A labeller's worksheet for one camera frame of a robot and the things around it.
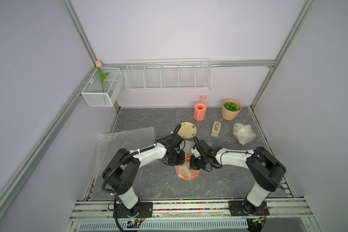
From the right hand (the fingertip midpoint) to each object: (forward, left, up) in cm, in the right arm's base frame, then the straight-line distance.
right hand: (186, 166), depth 88 cm
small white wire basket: (+40, +52, +30) cm, 72 cm away
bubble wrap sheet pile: (+17, +54, -1) cm, 56 cm away
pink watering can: (+39, -11, +9) cm, 42 cm away
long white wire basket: (+53, +11, +30) cm, 62 cm away
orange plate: (-4, +1, +1) cm, 4 cm away
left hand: (0, +1, +3) cm, 4 cm away
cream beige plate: (+28, -2, -1) cm, 28 cm away
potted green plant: (+38, -33, +11) cm, 51 cm away
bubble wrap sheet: (+13, -1, +2) cm, 13 cm away
